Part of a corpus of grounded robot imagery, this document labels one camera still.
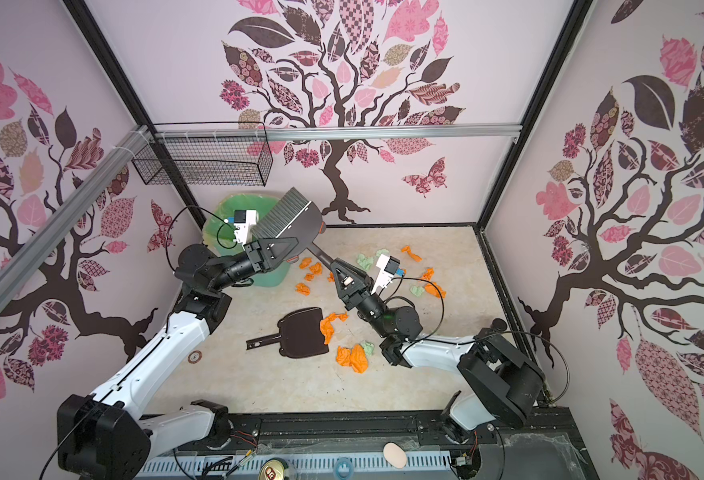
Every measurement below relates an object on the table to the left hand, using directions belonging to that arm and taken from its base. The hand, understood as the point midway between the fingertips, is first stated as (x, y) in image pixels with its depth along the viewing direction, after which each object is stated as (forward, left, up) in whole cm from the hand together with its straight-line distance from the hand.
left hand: (300, 248), depth 63 cm
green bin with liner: (+21, +30, -17) cm, 41 cm away
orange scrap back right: (+28, -33, -36) cm, 56 cm away
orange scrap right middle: (+13, -38, -35) cm, 53 cm away
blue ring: (-37, -7, -38) cm, 53 cm away
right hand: (-3, -8, -2) cm, 9 cm away
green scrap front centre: (-7, -16, -37) cm, 41 cm away
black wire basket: (+66, +50, -22) cm, 86 cm away
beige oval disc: (-34, -22, -37) cm, 55 cm away
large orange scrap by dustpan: (0, -3, -37) cm, 38 cm away
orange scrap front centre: (-10, -12, -37) cm, 40 cm away
